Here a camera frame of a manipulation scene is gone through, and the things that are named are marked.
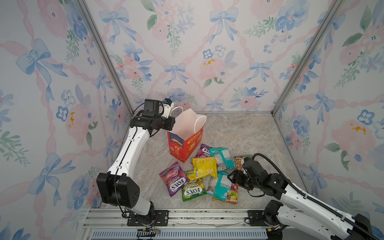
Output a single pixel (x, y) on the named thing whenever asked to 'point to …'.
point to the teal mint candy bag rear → (224, 160)
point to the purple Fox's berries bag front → (174, 178)
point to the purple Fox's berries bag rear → (204, 151)
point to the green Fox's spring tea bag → (193, 189)
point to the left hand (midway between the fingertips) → (174, 119)
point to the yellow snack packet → (205, 166)
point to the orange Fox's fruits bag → (232, 195)
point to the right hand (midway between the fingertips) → (229, 178)
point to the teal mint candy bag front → (220, 186)
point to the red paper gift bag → (187, 138)
